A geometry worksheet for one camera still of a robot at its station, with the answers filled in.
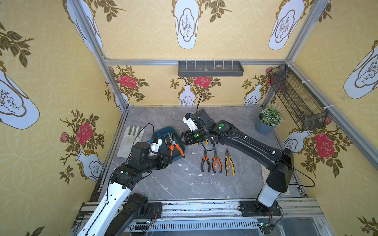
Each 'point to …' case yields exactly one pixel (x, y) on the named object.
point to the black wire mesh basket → (311, 115)
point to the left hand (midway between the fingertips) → (173, 158)
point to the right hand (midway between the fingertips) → (181, 142)
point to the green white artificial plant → (272, 115)
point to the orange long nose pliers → (174, 144)
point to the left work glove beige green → (133, 135)
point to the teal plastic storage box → (159, 132)
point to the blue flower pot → (263, 128)
